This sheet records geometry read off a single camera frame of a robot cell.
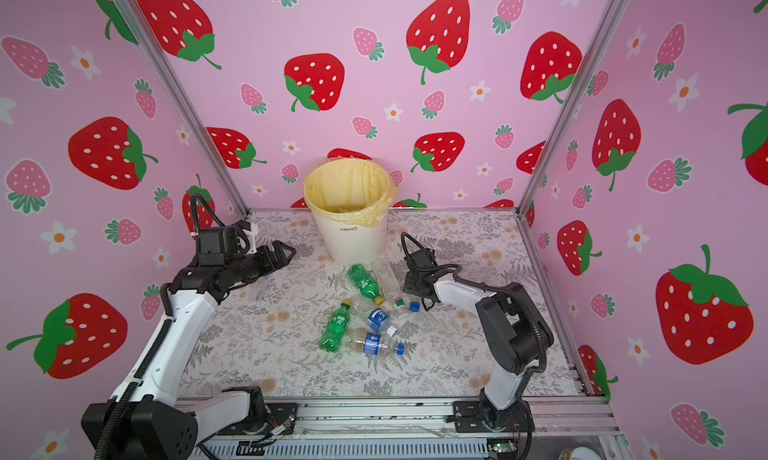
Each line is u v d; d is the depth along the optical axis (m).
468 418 0.73
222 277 0.54
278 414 0.75
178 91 0.85
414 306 0.92
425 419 0.75
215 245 0.57
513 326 0.48
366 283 0.93
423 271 0.75
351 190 1.04
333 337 0.84
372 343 0.81
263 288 0.98
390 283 0.99
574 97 0.87
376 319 0.86
